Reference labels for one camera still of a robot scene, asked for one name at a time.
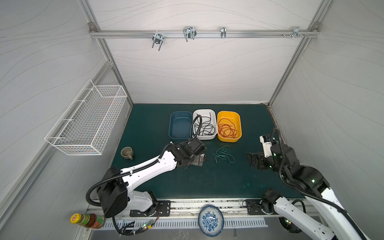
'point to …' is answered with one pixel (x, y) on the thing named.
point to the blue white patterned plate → (210, 221)
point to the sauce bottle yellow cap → (91, 220)
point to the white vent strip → (176, 223)
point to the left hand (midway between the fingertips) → (196, 154)
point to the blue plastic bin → (179, 123)
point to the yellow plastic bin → (235, 117)
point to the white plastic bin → (205, 113)
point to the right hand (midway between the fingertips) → (258, 149)
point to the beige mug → (127, 152)
